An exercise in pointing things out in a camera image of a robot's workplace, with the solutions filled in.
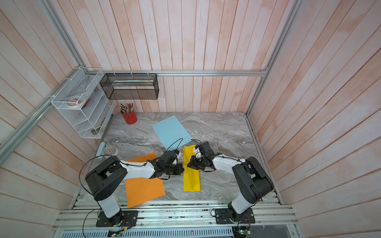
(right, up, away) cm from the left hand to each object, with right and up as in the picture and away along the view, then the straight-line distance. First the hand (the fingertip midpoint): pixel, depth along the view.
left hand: (183, 172), depth 90 cm
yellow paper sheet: (+5, -2, -5) cm, 7 cm away
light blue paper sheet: (-11, +25, +22) cm, 35 cm away
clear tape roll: (-50, +12, +9) cm, 52 cm away
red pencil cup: (-41, +35, +21) cm, 58 cm away
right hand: (+2, +5, +1) cm, 5 cm away
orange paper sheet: (-25, -8, -7) cm, 27 cm away
